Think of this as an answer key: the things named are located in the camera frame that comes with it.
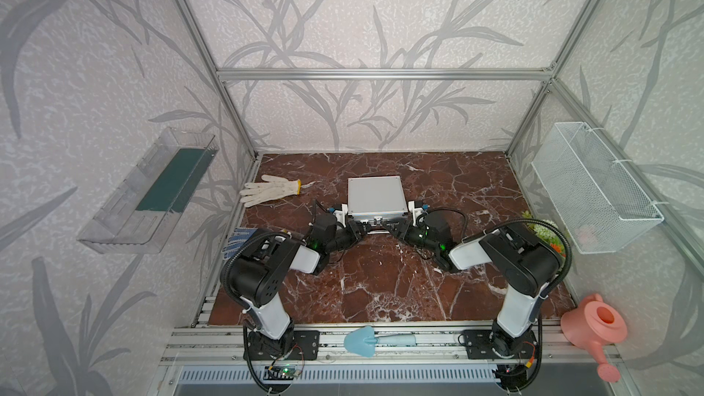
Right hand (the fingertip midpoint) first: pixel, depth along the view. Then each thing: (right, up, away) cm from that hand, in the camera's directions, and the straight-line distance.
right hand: (383, 225), depth 89 cm
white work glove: (-44, +12, +19) cm, 49 cm away
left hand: (-4, -1, 0) cm, 4 cm away
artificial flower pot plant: (+48, -1, -9) cm, 49 cm away
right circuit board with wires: (+34, -38, -16) cm, 54 cm away
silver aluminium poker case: (-3, +8, +6) cm, 11 cm away
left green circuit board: (-27, -35, -19) cm, 48 cm away
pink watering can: (+51, -20, -22) cm, 59 cm away
